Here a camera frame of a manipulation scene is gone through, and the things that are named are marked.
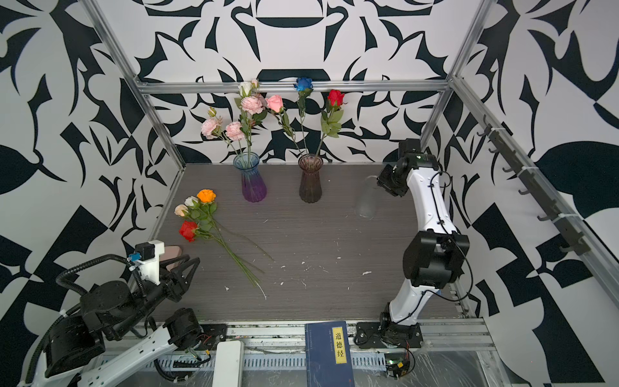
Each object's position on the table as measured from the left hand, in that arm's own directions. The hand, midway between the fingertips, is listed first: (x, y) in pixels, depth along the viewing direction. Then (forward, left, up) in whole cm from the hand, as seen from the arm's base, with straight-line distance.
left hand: (190, 255), depth 62 cm
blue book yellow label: (-20, -35, -27) cm, 49 cm away
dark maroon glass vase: (+36, -32, -18) cm, 51 cm away
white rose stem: (+30, +11, -27) cm, 42 cm away
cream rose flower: (+31, +21, -24) cm, 44 cm away
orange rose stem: (+21, -2, -27) cm, 35 cm away
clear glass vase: (+31, -55, -24) cm, 68 cm away
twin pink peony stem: (+44, -5, +4) cm, 44 cm away
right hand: (+28, -57, -5) cm, 64 cm away
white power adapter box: (-22, -8, -22) cm, 32 cm away
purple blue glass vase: (+37, -9, -17) cm, 42 cm away
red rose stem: (+49, -40, +7) cm, 63 cm away
